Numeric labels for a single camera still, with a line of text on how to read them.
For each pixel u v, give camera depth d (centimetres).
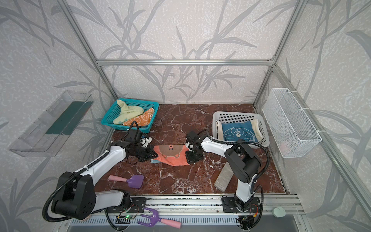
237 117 102
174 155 91
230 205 74
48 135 65
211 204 75
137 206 72
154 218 70
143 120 107
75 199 41
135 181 81
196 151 67
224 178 81
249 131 99
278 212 70
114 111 108
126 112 108
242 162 48
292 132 62
